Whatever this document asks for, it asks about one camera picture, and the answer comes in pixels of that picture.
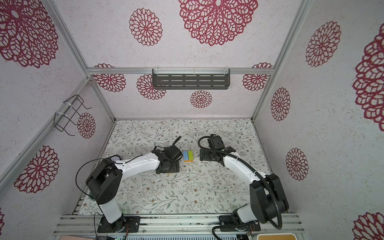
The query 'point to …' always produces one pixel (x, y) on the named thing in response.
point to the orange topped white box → (276, 236)
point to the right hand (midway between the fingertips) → (208, 152)
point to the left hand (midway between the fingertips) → (170, 171)
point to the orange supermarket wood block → (188, 161)
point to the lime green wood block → (190, 154)
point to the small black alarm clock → (116, 155)
